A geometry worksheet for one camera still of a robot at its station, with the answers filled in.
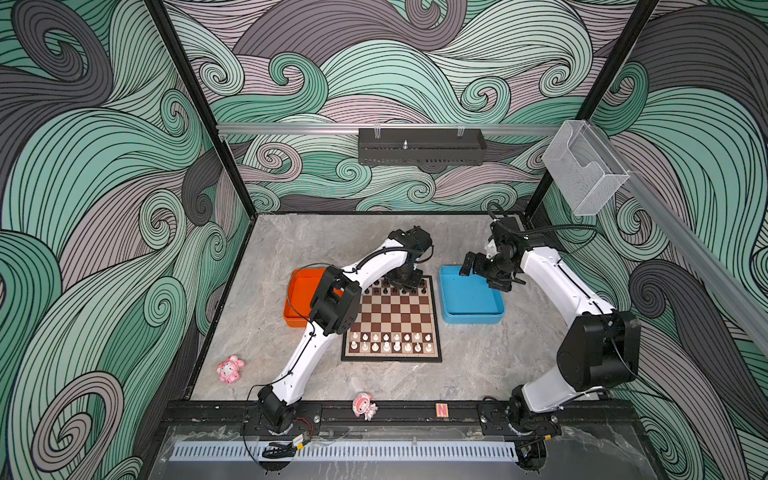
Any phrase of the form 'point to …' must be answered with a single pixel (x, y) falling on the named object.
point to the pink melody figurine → (362, 405)
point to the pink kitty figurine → (228, 370)
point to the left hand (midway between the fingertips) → (409, 286)
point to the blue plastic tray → (468, 300)
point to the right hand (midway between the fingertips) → (475, 276)
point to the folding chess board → (395, 324)
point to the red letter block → (442, 410)
